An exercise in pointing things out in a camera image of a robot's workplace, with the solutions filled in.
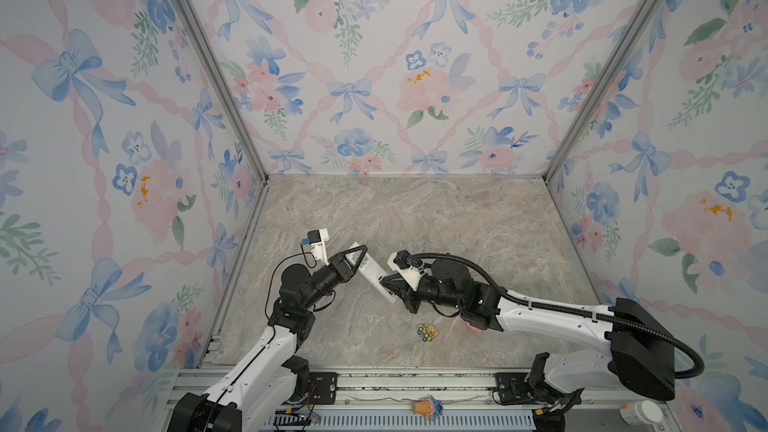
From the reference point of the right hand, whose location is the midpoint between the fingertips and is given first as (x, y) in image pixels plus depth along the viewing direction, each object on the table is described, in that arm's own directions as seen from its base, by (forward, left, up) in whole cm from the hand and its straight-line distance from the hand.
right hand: (383, 278), depth 74 cm
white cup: (-25, -57, -11) cm, 63 cm away
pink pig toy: (-14, -18, +8) cm, 25 cm away
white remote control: (+1, +2, +1) cm, 3 cm away
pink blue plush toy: (-25, -11, -15) cm, 31 cm away
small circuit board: (-27, +22, -21) cm, 41 cm away
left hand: (+5, +4, +5) cm, 8 cm away
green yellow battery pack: (-8, -12, -15) cm, 21 cm away
